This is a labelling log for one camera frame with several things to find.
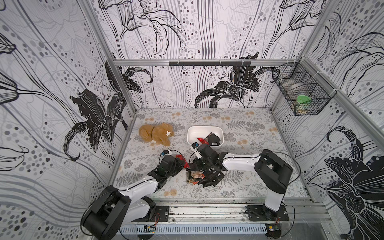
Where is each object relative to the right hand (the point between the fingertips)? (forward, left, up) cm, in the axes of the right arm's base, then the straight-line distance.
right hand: (194, 160), depth 90 cm
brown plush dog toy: (+14, +21, +9) cm, 27 cm away
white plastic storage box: (+21, +1, 0) cm, 21 cm away
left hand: (-3, +4, +1) cm, 5 cm away
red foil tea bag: (+12, -5, +3) cm, 13 cm away
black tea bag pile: (-10, -11, +1) cm, 15 cm away
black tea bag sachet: (+15, -12, -1) cm, 20 cm away
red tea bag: (-4, +5, +2) cm, 7 cm away
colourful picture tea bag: (-11, -1, +2) cm, 11 cm away
